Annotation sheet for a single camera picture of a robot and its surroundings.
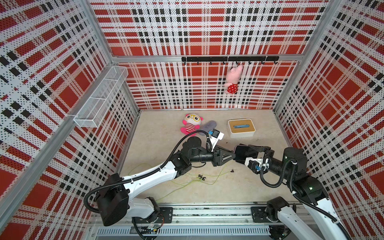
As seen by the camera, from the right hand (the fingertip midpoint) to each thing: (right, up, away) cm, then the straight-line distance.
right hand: (252, 150), depth 68 cm
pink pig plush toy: (-3, +42, +25) cm, 49 cm away
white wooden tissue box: (+6, +9, +39) cm, 41 cm away
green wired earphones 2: (-34, -20, +18) cm, 43 cm away
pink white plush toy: (-30, +12, +37) cm, 49 cm away
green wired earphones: (-21, -19, +19) cm, 34 cm away
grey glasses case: (-18, +10, +40) cm, 45 cm away
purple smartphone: (-6, 0, -4) cm, 7 cm away
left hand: (-9, -1, -3) cm, 9 cm away
